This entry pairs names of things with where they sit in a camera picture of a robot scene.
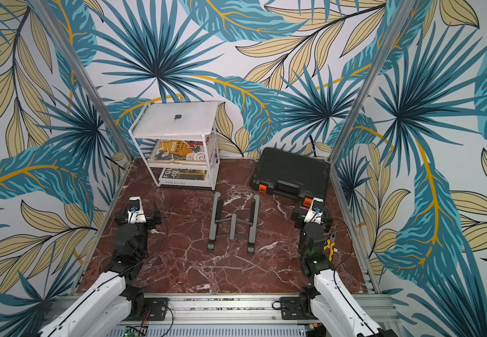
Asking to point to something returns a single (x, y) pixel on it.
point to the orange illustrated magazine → (179, 150)
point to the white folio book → (190, 174)
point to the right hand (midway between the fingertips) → (301, 206)
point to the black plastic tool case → (291, 175)
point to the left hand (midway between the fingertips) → (140, 205)
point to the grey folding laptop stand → (232, 227)
